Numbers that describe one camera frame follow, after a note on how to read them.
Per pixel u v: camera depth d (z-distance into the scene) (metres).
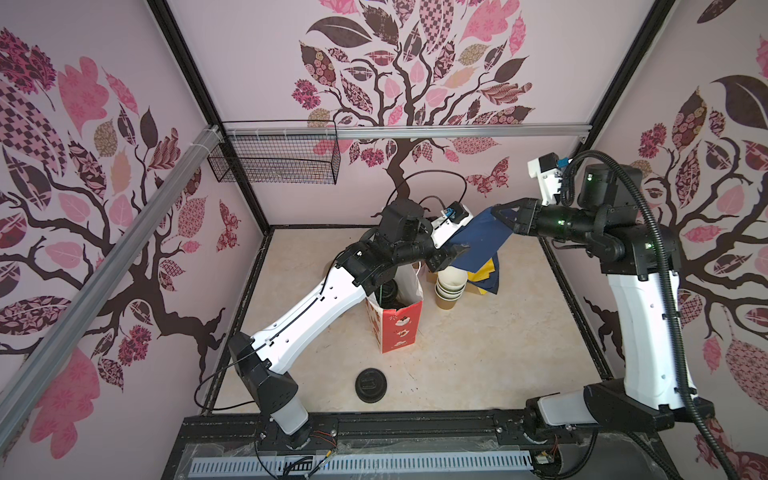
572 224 0.46
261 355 0.41
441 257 0.56
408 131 0.93
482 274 0.99
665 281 0.36
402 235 0.48
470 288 0.95
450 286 0.85
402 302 0.94
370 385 0.79
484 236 0.60
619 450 0.72
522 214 0.49
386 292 0.86
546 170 0.50
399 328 0.76
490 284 0.93
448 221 0.52
